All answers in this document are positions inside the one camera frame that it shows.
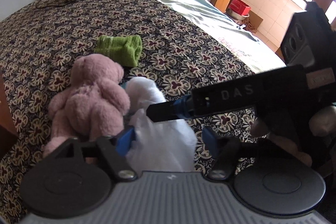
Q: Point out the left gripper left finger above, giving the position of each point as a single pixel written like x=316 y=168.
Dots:
x=124 y=140

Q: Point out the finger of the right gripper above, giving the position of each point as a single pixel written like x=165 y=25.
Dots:
x=182 y=108

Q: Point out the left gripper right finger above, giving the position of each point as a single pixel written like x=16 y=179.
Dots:
x=210 y=139

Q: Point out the person's right hand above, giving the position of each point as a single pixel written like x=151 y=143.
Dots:
x=308 y=137

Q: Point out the pink plush bear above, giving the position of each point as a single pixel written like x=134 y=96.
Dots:
x=93 y=106

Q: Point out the light green bed sheet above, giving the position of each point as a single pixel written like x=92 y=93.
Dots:
x=241 y=43

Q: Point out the green knitted sock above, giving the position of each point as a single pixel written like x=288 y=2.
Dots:
x=124 y=50

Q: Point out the red box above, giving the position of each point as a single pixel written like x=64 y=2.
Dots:
x=240 y=7

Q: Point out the patterned floral bed cover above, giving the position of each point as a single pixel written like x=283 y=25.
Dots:
x=64 y=65

